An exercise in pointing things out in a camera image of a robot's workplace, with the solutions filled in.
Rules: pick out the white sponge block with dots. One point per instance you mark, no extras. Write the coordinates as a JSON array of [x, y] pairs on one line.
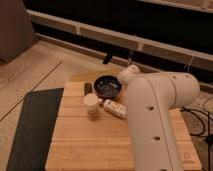
[[115, 108]]

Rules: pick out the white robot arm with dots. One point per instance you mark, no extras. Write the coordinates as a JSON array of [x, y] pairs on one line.
[[149, 98]]

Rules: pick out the dark ceramic bowl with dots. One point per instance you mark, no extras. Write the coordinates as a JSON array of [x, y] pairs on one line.
[[107, 86]]

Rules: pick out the small dark rectangular block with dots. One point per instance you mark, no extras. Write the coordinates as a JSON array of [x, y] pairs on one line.
[[87, 88]]

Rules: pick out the white paper cup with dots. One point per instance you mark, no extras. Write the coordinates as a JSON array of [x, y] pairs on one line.
[[91, 103]]

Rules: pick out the dark grey floor mat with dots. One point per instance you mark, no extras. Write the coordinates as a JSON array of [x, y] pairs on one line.
[[34, 130]]

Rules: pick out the brown cabinet corner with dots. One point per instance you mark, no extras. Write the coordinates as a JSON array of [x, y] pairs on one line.
[[16, 31]]

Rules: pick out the black object by rail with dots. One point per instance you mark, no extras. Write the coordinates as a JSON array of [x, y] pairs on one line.
[[108, 58]]

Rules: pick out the white wooden rail shelf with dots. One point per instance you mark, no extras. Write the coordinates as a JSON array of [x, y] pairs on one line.
[[190, 58]]

